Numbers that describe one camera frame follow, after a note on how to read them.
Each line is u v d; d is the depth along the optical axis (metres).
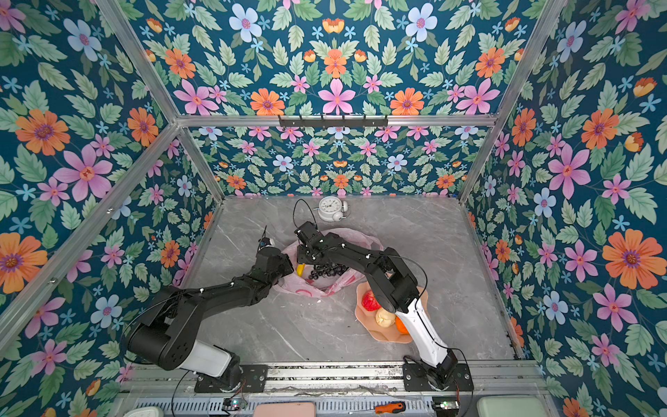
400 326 0.78
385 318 0.80
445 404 0.70
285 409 0.69
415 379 0.73
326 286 0.91
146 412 0.67
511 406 0.70
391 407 0.68
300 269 0.93
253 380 0.74
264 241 0.83
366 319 0.81
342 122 0.92
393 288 0.57
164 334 0.44
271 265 0.73
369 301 0.81
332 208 1.11
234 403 0.70
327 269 0.93
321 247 0.70
